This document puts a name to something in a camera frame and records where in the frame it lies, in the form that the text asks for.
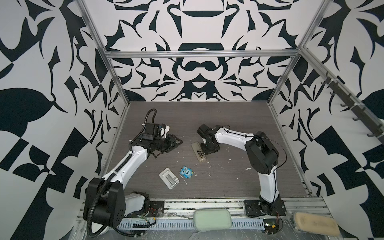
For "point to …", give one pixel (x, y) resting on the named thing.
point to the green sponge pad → (212, 219)
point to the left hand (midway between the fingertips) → (181, 141)
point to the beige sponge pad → (316, 223)
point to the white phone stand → (169, 178)
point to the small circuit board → (271, 225)
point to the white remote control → (198, 151)
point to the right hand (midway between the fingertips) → (207, 151)
